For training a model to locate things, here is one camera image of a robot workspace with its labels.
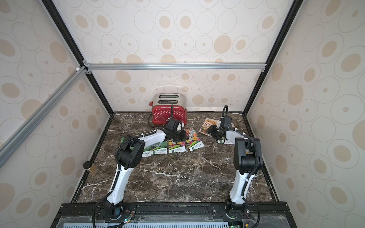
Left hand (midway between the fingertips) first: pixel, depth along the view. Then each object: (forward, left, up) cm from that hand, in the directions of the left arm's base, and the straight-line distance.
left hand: (193, 137), depth 98 cm
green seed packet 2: (-7, +23, -4) cm, 24 cm away
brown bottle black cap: (-23, +59, +2) cm, 64 cm away
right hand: (+5, -15, +1) cm, 16 cm away
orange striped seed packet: (+17, -12, -5) cm, 21 cm away
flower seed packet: (-5, +13, -6) cm, 15 cm away
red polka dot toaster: (+19, +19, +12) cm, 29 cm away
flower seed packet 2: (-2, -1, -4) cm, 4 cm away
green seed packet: (+1, +51, -6) cm, 51 cm away
